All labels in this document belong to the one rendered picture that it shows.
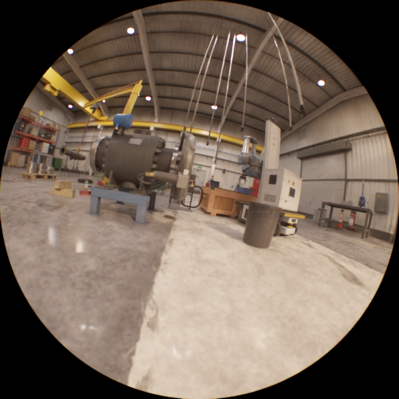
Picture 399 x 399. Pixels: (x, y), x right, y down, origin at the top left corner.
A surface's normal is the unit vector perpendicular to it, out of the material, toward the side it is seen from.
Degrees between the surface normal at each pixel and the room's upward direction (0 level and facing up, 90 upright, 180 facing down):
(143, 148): 76
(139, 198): 90
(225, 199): 90
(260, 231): 93
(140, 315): 0
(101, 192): 90
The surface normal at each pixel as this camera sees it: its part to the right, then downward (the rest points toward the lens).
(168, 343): 0.18, -0.98
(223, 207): 0.20, 0.11
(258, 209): -0.72, -0.04
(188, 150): 0.26, -0.18
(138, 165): 0.14, 0.40
